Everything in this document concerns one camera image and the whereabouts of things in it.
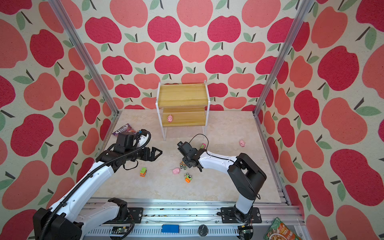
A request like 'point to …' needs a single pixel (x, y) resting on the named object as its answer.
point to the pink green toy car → (203, 146)
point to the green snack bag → (279, 231)
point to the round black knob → (203, 230)
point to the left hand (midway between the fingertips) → (157, 151)
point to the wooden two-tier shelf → (182, 105)
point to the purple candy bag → (125, 129)
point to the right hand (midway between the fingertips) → (193, 154)
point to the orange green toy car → (143, 172)
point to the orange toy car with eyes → (188, 178)
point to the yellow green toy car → (183, 165)
